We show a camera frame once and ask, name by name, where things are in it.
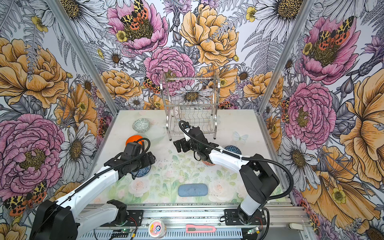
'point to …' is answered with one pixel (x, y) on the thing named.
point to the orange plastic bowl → (134, 138)
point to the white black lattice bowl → (177, 112)
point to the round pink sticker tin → (157, 228)
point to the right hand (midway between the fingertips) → (181, 143)
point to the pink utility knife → (193, 228)
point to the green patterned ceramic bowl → (141, 125)
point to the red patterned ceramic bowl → (208, 163)
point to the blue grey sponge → (193, 190)
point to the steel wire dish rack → (193, 100)
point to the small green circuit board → (126, 230)
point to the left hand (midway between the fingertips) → (148, 164)
